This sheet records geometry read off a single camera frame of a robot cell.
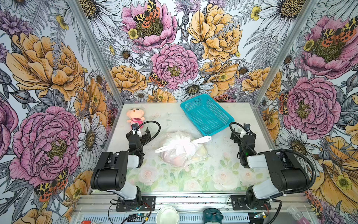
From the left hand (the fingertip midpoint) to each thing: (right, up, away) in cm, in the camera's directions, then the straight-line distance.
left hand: (141, 132), depth 93 cm
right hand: (+66, 0, 0) cm, 66 cm away
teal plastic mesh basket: (+48, +11, +22) cm, 53 cm away
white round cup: (+20, -40, -20) cm, 49 cm away
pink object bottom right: (+86, -40, -25) cm, 98 cm away
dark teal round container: (+41, -34, -29) cm, 61 cm away
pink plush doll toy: (-7, +11, +12) cm, 18 cm away
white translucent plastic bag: (+27, -8, -12) cm, 31 cm away
